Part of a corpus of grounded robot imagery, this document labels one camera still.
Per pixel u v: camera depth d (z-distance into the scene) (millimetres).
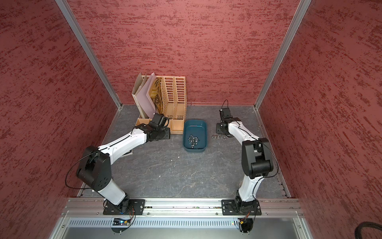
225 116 762
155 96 974
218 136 1002
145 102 906
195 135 1002
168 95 1168
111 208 726
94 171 448
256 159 494
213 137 1002
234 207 736
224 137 1004
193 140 974
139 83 936
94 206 757
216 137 1002
